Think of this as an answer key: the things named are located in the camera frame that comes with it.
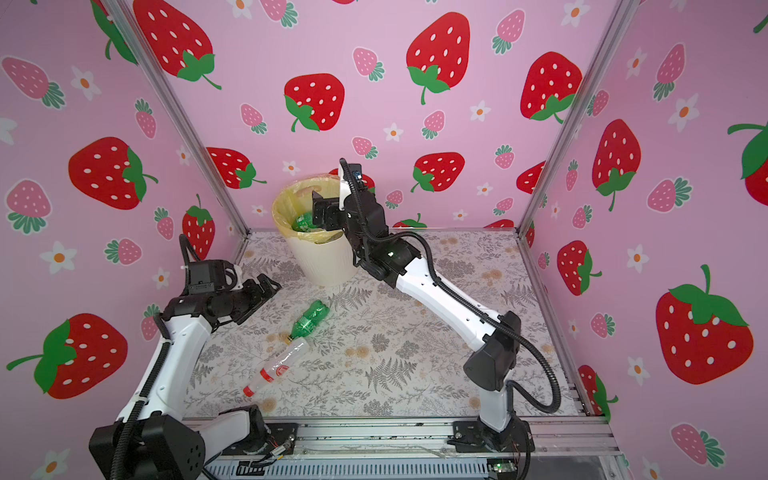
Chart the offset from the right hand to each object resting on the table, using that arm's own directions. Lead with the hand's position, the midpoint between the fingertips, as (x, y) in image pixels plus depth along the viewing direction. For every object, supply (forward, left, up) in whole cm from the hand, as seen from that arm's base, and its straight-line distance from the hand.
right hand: (331, 190), depth 67 cm
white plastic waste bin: (+6, +11, -36) cm, 38 cm away
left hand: (-13, +19, -26) cm, 35 cm away
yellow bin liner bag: (+20, +21, -19) cm, 35 cm away
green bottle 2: (+10, +16, -21) cm, 28 cm away
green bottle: (-11, +10, -39) cm, 42 cm away
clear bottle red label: (-27, +16, -41) cm, 52 cm away
